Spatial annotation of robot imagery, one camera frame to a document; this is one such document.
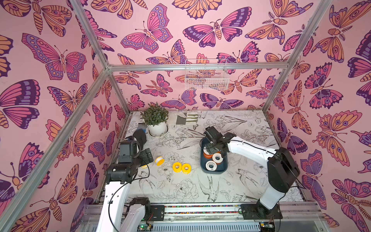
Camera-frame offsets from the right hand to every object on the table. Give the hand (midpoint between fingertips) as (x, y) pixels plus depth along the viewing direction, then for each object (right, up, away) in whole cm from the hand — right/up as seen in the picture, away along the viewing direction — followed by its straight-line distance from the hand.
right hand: (212, 146), depth 89 cm
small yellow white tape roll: (-32, -9, 0) cm, 34 cm away
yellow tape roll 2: (-16, -14, -1) cm, 21 cm away
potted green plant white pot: (-35, +18, +1) cm, 39 cm away
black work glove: (-49, +6, +14) cm, 52 cm away
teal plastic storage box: (+6, -13, -1) cm, 14 cm away
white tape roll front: (-1, -12, 0) cm, 12 cm away
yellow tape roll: (-22, -13, -1) cm, 25 cm away
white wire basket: (-1, +46, +17) cm, 49 cm away
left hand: (-37, -1, -14) cm, 40 cm away
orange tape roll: (-3, -6, +2) cm, 7 cm away
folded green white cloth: (-16, +18, +25) cm, 34 cm away
